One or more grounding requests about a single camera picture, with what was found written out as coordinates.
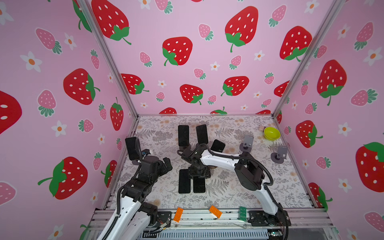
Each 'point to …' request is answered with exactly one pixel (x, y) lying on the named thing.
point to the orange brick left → (178, 214)
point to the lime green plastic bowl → (272, 133)
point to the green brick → (243, 213)
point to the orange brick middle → (215, 212)
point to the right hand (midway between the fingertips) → (195, 178)
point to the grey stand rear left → (182, 148)
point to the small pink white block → (261, 128)
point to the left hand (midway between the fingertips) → (163, 162)
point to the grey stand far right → (281, 154)
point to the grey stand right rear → (246, 146)
